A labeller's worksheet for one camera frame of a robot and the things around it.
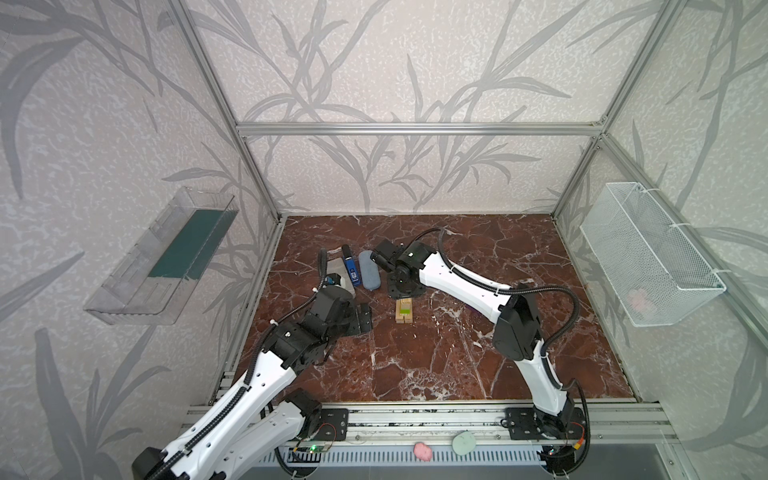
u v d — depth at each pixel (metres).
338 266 1.02
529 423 0.73
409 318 0.90
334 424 0.73
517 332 0.50
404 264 0.61
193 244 0.65
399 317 0.90
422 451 0.68
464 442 0.69
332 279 0.67
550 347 0.87
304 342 0.50
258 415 0.46
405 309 0.87
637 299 0.74
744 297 0.56
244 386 0.44
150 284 0.64
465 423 0.75
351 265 1.01
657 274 0.63
